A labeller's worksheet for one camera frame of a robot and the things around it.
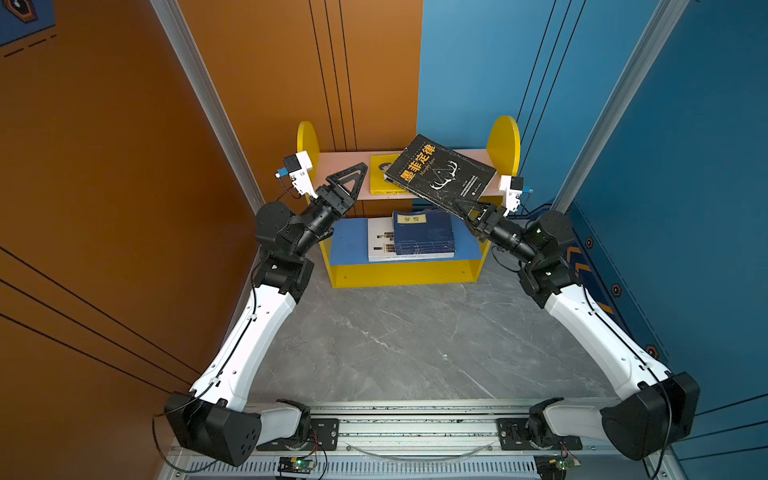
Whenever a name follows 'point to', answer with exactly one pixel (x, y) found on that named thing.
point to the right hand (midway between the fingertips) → (450, 206)
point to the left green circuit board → (295, 464)
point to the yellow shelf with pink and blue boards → (348, 247)
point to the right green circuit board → (554, 466)
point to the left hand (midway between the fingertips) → (367, 171)
